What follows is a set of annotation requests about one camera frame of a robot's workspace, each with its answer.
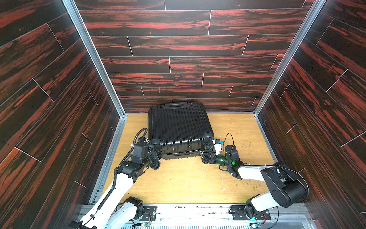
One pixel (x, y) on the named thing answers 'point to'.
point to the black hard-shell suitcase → (183, 130)
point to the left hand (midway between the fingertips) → (160, 152)
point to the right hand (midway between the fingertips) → (202, 153)
